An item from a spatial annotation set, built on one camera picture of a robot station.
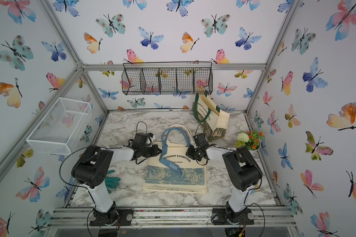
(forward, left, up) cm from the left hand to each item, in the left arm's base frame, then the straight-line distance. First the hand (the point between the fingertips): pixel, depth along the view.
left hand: (163, 149), depth 97 cm
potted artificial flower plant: (-3, -53, +12) cm, 55 cm away
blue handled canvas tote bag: (-14, -6, 0) cm, 16 cm away
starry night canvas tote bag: (+11, -10, -2) cm, 15 cm away
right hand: (-3, -16, +1) cm, 16 cm away
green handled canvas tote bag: (+10, -32, +16) cm, 37 cm away
